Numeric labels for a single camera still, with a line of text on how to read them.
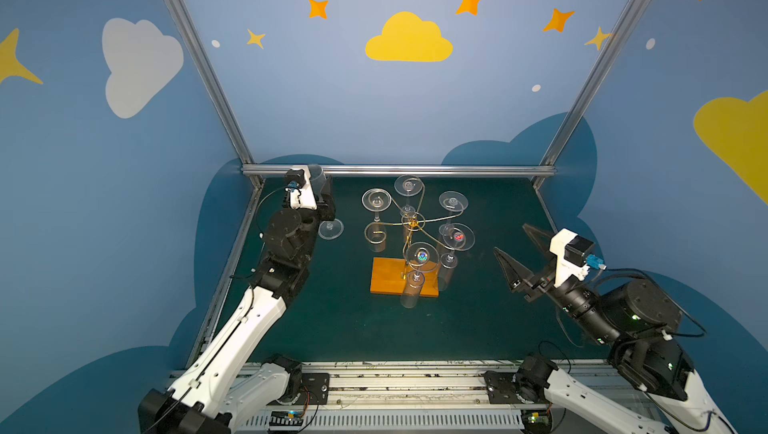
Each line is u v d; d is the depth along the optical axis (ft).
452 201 2.36
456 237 2.12
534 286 1.47
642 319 1.19
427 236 2.21
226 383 1.30
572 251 1.30
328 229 2.56
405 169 4.77
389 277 3.02
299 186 1.77
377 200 2.31
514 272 1.54
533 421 2.40
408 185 2.44
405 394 2.45
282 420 2.40
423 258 2.02
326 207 1.97
